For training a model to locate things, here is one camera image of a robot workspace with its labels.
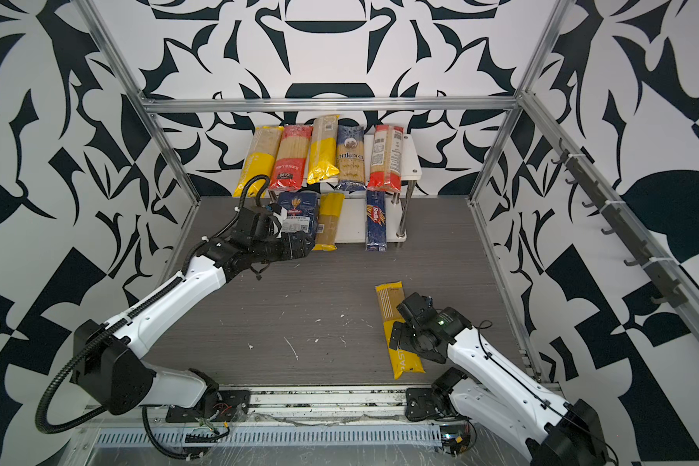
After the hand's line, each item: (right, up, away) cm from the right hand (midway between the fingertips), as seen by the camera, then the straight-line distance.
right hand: (404, 341), depth 80 cm
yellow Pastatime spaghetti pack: (-2, +10, +12) cm, 15 cm away
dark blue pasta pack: (-6, +33, +20) cm, 39 cm away
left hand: (-28, +28, +1) cm, 39 cm away
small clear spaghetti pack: (-21, +38, +25) cm, 50 cm away
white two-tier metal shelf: (-12, +43, +44) cm, 63 cm away
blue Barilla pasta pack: (-31, +36, +19) cm, 51 cm away
